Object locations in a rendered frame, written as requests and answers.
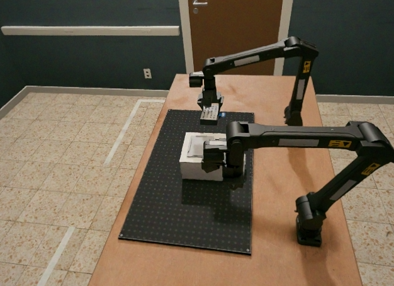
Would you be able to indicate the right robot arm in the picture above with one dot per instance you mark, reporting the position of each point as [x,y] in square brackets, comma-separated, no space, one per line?
[295,47]

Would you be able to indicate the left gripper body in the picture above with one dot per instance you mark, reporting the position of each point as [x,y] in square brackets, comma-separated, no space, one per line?
[238,179]

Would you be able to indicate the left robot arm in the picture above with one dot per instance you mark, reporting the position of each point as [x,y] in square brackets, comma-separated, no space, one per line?
[367,140]

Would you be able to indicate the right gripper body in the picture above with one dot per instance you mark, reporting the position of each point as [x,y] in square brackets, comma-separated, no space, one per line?
[218,100]

